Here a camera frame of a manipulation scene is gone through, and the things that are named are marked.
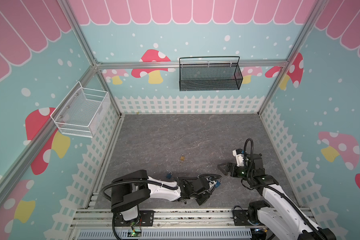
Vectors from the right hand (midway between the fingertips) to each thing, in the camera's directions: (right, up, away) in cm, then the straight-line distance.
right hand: (222, 166), depth 82 cm
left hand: (-9, -16, 0) cm, 19 cm away
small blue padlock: (-30, -7, +7) cm, 32 cm away
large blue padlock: (-2, -11, +3) cm, 11 cm away
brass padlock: (-23, +2, +15) cm, 27 cm away
